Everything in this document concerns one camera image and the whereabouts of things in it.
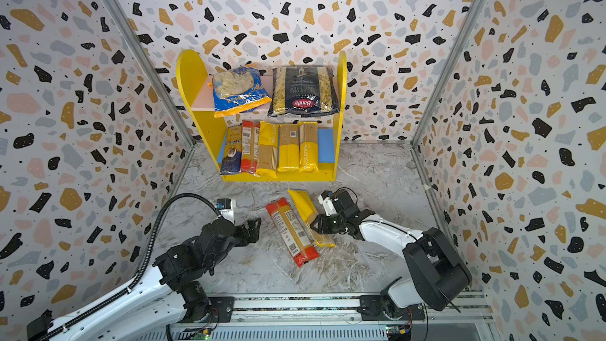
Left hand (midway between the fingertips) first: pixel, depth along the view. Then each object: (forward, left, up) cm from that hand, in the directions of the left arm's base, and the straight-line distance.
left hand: (251, 219), depth 75 cm
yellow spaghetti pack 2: (+33, -10, -2) cm, 34 cm away
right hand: (+3, -19, -10) cm, 21 cm away
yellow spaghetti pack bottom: (+33, -18, -1) cm, 37 cm away
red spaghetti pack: (+34, +6, -1) cm, 35 cm away
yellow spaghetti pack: (+25, -2, -2) cm, 25 cm away
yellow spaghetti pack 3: (+7, -18, -10) cm, 22 cm away
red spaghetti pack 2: (-2, -14, -15) cm, 21 cm away
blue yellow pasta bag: (+26, +12, -2) cm, 28 cm away
